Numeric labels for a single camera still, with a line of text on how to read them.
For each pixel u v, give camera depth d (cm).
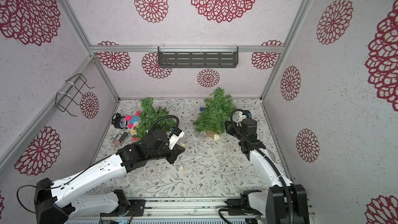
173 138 64
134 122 100
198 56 94
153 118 72
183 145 72
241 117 76
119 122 99
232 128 74
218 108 79
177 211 73
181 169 79
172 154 62
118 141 94
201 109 95
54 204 39
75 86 79
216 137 83
